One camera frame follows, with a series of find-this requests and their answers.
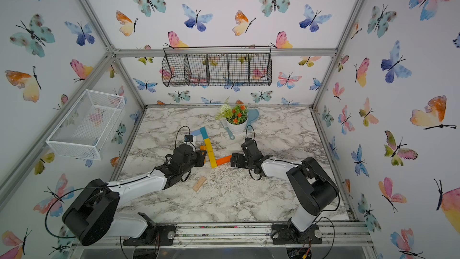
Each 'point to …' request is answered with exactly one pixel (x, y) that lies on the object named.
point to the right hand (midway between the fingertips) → (238, 158)
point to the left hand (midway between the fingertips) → (206, 150)
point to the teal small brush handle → (231, 135)
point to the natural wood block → (199, 184)
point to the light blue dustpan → (253, 114)
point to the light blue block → (196, 132)
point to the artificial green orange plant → (237, 114)
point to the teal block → (203, 132)
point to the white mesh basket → (85, 130)
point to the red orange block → (224, 160)
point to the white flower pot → (238, 129)
